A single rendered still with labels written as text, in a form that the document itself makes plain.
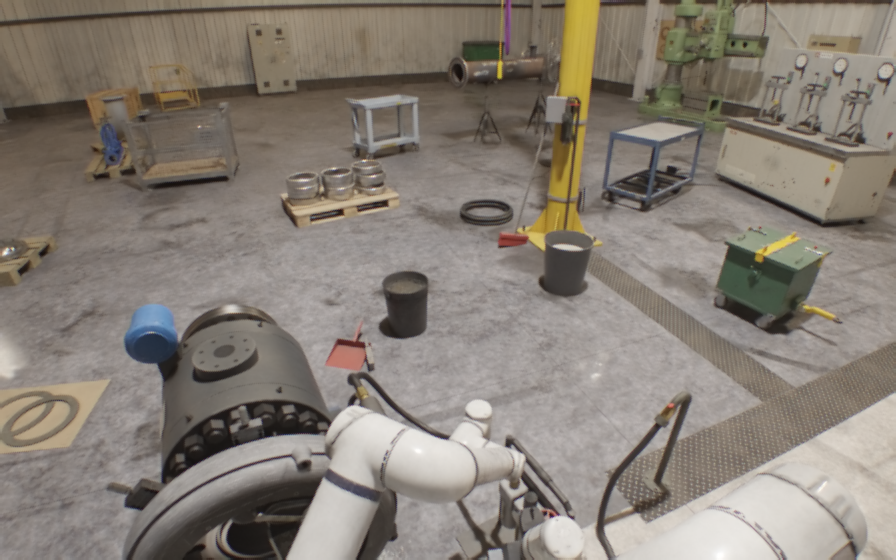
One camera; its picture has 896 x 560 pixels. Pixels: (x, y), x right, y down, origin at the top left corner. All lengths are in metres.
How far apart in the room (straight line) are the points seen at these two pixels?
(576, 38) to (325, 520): 3.83
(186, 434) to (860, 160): 6.21
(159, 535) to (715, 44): 11.36
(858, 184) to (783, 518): 5.97
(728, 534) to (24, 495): 2.94
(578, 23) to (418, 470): 3.74
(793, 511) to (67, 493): 2.84
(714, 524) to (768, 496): 0.08
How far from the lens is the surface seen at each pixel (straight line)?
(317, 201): 5.35
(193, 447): 1.60
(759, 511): 0.58
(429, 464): 0.86
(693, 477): 2.61
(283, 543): 1.43
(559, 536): 1.07
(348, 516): 0.92
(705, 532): 0.55
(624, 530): 2.32
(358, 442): 0.91
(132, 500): 1.42
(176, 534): 1.34
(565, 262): 3.53
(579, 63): 4.17
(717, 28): 11.50
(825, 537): 0.61
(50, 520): 2.87
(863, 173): 6.43
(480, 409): 1.51
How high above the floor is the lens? 1.89
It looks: 30 degrees down
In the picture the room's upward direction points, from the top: 1 degrees counter-clockwise
